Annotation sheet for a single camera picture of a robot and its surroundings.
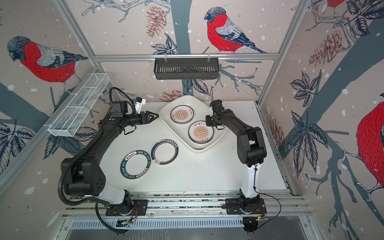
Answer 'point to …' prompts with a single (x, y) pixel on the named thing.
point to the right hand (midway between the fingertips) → (208, 123)
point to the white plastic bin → (200, 106)
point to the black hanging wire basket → (186, 69)
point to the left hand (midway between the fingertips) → (154, 116)
